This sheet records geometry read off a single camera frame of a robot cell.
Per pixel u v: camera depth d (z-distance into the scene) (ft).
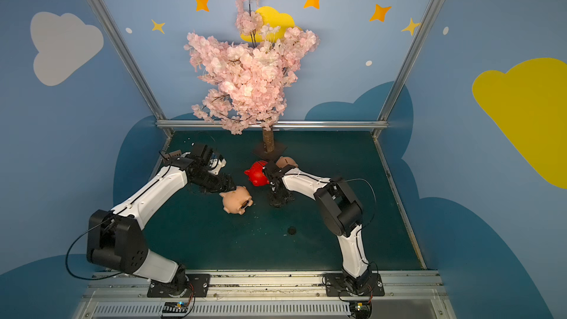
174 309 2.40
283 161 3.21
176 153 3.64
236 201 2.84
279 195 2.70
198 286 2.42
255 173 3.14
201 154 2.26
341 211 1.71
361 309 2.40
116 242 1.40
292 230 2.88
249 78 2.06
